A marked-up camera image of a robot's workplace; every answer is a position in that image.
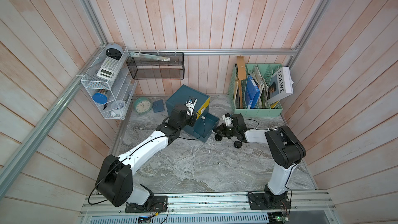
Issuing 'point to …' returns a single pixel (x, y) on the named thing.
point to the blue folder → (252, 92)
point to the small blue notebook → (158, 106)
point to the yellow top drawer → (204, 109)
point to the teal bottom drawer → (203, 128)
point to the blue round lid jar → (100, 97)
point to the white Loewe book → (281, 85)
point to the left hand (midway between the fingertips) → (193, 111)
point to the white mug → (118, 107)
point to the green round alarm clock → (142, 105)
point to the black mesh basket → (146, 68)
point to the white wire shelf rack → (123, 88)
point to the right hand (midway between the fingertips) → (213, 129)
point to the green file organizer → (261, 73)
